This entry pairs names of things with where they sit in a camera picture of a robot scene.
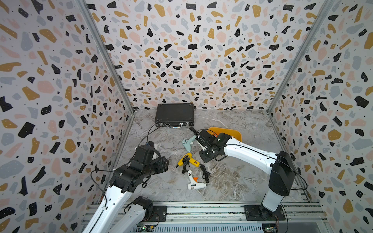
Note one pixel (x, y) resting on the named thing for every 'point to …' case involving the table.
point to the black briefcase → (174, 115)
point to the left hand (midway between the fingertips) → (166, 162)
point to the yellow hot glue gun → (188, 158)
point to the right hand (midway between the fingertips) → (204, 157)
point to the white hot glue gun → (193, 185)
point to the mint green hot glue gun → (187, 142)
